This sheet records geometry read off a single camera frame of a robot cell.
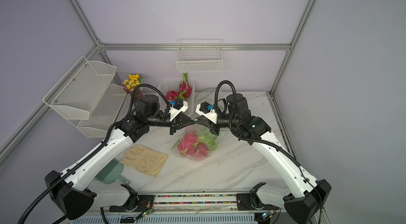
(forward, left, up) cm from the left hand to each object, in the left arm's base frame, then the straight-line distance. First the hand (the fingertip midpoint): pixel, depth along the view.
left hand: (192, 122), depth 65 cm
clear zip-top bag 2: (-5, +4, -14) cm, 15 cm away
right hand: (+1, -3, 0) cm, 3 cm away
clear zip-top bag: (+43, -6, -28) cm, 52 cm away
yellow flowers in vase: (+33, +40, -8) cm, 52 cm away
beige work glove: (-4, +26, -31) cm, 41 cm away
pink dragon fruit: (+45, +10, -21) cm, 51 cm away
